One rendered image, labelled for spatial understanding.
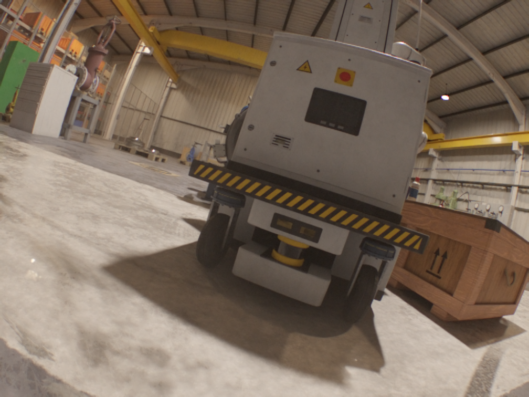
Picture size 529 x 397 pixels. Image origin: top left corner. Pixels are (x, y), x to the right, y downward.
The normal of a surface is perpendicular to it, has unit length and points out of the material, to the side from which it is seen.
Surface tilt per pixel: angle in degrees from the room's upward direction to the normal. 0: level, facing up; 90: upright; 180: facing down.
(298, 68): 90
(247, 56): 90
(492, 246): 90
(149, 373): 0
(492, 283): 90
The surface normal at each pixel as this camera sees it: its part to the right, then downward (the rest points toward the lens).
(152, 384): 0.30, -0.95
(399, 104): -0.25, -0.01
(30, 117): 0.09, 0.10
